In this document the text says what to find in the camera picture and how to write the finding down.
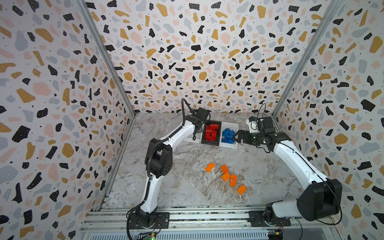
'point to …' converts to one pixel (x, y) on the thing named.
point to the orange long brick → (233, 180)
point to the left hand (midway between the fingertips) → (197, 125)
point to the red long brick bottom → (208, 127)
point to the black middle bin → (216, 143)
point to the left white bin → (199, 136)
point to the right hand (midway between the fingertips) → (240, 134)
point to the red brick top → (214, 126)
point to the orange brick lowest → (241, 189)
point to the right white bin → (232, 126)
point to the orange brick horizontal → (209, 167)
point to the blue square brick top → (231, 133)
